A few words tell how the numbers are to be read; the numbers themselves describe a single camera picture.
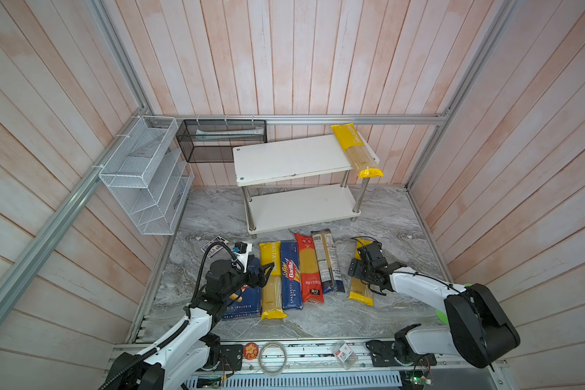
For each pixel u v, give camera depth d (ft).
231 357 2.41
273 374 2.30
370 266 2.33
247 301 2.57
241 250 2.32
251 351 2.45
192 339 1.74
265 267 2.40
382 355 2.40
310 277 2.89
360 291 2.77
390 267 2.17
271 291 2.77
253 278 2.38
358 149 2.67
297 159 2.68
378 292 2.40
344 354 2.38
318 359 2.42
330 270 2.96
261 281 2.40
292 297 2.68
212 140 3.40
